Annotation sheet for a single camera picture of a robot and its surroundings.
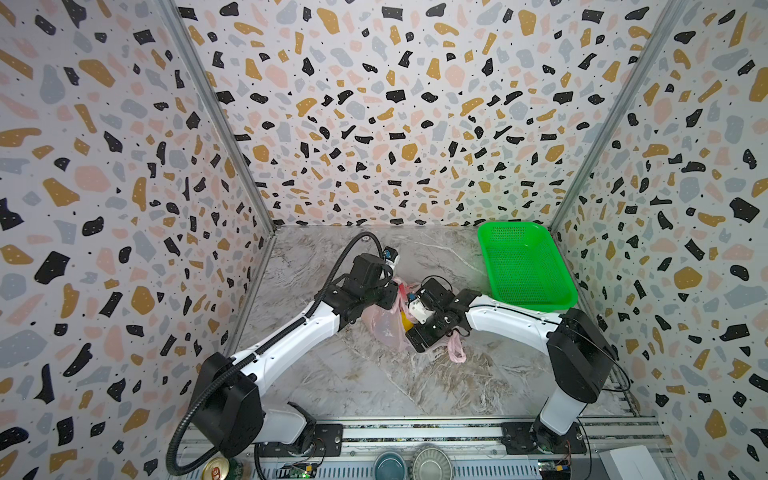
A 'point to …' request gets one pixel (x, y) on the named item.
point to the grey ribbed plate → (431, 463)
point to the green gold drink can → (223, 468)
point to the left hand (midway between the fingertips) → (393, 279)
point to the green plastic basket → (526, 268)
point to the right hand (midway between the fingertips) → (411, 334)
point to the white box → (630, 463)
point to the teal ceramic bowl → (390, 466)
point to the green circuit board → (304, 470)
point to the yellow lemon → (407, 324)
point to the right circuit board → (554, 469)
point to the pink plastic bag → (385, 321)
